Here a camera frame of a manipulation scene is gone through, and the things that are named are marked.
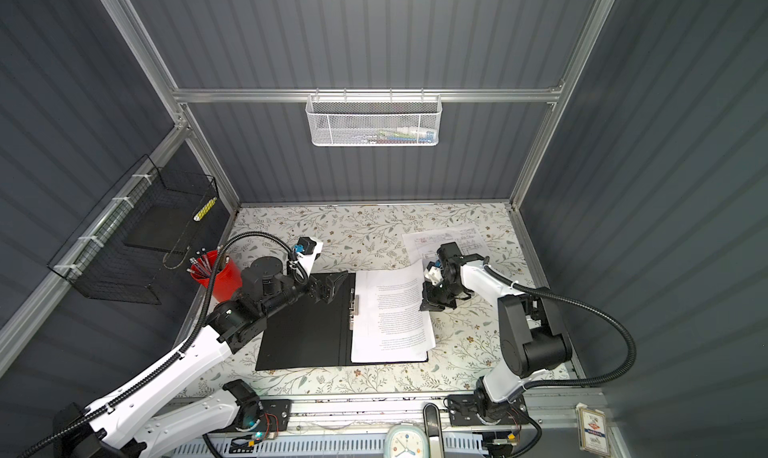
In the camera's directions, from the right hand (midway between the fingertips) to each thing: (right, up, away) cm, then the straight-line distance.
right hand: (426, 309), depth 88 cm
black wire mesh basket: (-74, +22, -15) cm, 79 cm away
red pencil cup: (-58, +9, -3) cm, 59 cm away
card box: (+38, -25, -18) cm, 48 cm away
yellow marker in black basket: (-62, +30, -6) cm, 69 cm away
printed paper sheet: (-11, -5, +1) cm, 12 cm away
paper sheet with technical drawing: (+2, +18, +20) cm, 27 cm away
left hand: (-25, +16, -15) cm, 33 cm away
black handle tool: (0, -24, -19) cm, 30 cm away
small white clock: (-7, -25, -20) cm, 33 cm away
